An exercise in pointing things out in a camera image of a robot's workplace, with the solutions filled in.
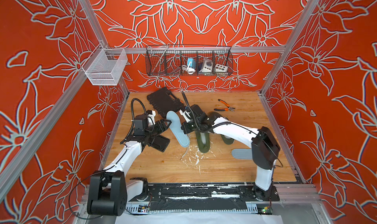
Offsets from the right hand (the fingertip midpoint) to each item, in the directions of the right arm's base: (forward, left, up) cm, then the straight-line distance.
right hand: (178, 128), depth 83 cm
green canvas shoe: (-1, -15, -11) cm, 19 cm away
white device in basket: (+34, -18, +19) cm, 43 cm away
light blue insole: (-1, +1, 0) cm, 1 cm away
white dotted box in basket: (+36, -27, +16) cm, 48 cm away
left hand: (+2, +6, +1) cm, 7 cm away
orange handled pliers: (+24, -33, -12) cm, 43 cm away
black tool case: (+28, +13, -7) cm, 32 cm away
